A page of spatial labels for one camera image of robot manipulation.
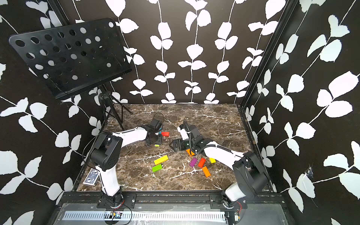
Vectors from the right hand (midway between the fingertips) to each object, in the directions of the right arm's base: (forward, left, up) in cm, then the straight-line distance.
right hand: (174, 142), depth 84 cm
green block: (-12, +11, -12) cm, 20 cm away
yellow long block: (-7, +9, -11) cm, 16 cm away
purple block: (-7, -12, -12) cm, 18 cm away
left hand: (+8, +12, -11) cm, 18 cm away
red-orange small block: (+13, +8, -11) cm, 19 cm away
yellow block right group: (-7, -24, -11) cm, 28 cm away
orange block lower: (-13, -20, -13) cm, 27 cm away
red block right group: (-8, -17, -12) cm, 22 cm away
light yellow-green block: (+3, +13, -11) cm, 17 cm away
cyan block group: (+5, +9, +4) cm, 11 cm away
